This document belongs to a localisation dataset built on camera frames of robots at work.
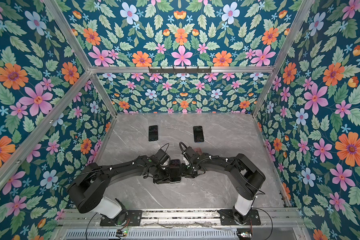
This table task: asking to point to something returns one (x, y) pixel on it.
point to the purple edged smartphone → (153, 133)
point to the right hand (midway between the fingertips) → (179, 174)
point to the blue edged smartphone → (198, 134)
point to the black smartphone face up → (175, 172)
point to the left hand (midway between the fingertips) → (175, 179)
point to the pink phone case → (198, 150)
